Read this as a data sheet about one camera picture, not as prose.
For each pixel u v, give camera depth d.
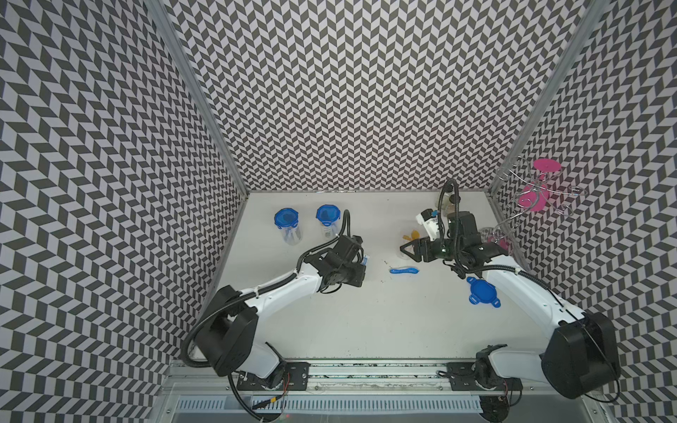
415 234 0.91
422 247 0.71
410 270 0.94
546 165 0.82
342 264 0.64
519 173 1.02
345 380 0.74
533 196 0.78
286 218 0.96
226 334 0.42
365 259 0.84
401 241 0.89
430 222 0.73
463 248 0.62
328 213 0.98
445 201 1.08
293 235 0.98
